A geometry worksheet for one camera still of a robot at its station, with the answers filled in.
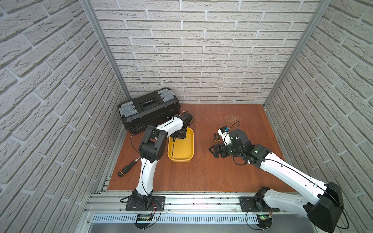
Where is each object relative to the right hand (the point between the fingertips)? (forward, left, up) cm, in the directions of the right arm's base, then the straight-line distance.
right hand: (217, 146), depth 78 cm
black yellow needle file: (+14, +26, -15) cm, 33 cm away
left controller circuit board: (-28, +41, -18) cm, 53 cm away
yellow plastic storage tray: (+6, +20, -14) cm, 25 cm away
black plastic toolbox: (+30, +39, +2) cm, 49 cm away
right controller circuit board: (-34, -20, -17) cm, 43 cm away
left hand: (+18, +22, -14) cm, 32 cm away
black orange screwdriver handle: (-7, +55, -12) cm, 57 cm away
